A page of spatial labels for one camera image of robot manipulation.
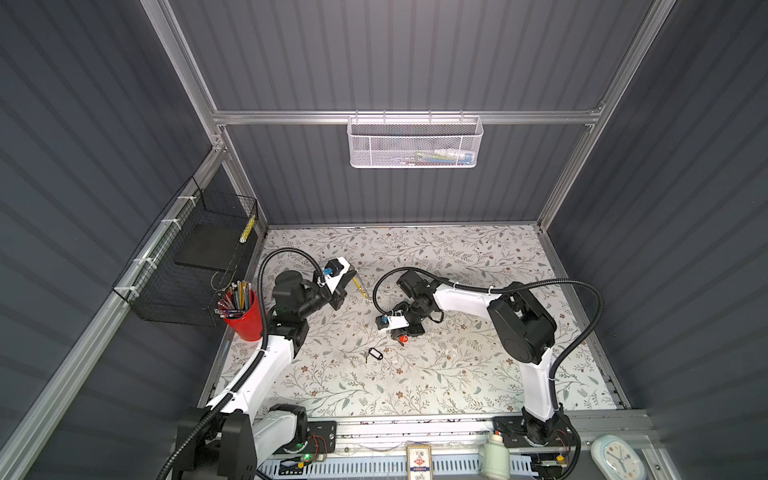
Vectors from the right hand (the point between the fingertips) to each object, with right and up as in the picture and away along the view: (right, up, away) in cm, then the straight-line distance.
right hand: (397, 330), depth 93 cm
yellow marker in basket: (-42, +31, -12) cm, 53 cm away
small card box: (+5, -25, -24) cm, 35 cm away
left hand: (-12, +20, -15) cm, 28 cm away
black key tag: (-7, -5, -6) cm, 10 cm away
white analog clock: (+50, -23, -25) cm, 61 cm away
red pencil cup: (-46, +9, -7) cm, 48 cm away
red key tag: (+2, -2, -3) cm, 4 cm away
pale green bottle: (+21, -21, -28) cm, 41 cm away
